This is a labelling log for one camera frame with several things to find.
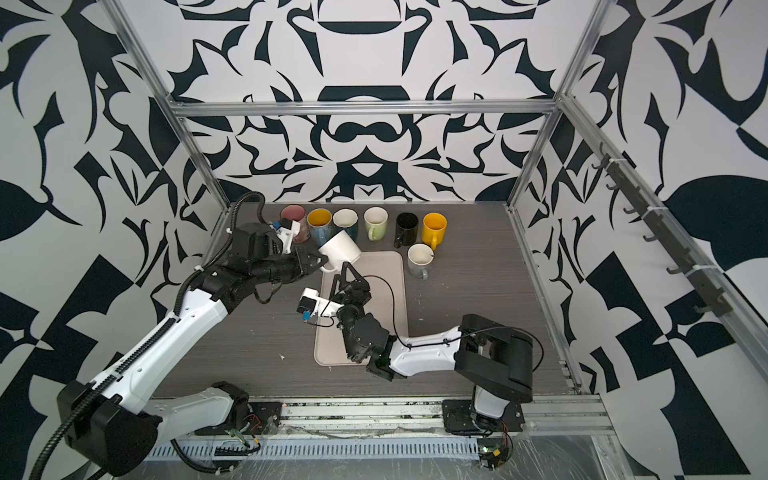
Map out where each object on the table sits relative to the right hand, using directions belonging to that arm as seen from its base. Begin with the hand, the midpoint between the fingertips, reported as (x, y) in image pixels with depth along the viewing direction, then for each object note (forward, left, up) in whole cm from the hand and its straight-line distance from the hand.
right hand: (352, 266), depth 70 cm
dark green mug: (+31, +6, -19) cm, 37 cm away
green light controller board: (-34, -32, -29) cm, 55 cm away
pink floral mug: (+33, +23, -16) cm, 44 cm away
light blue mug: (+28, +15, -17) cm, 36 cm away
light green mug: (+33, -4, -21) cm, 40 cm away
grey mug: (+17, -19, -23) cm, 34 cm away
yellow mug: (+27, -23, -20) cm, 41 cm away
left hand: (+4, +6, 0) cm, 7 cm away
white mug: (+5, +4, -1) cm, 7 cm away
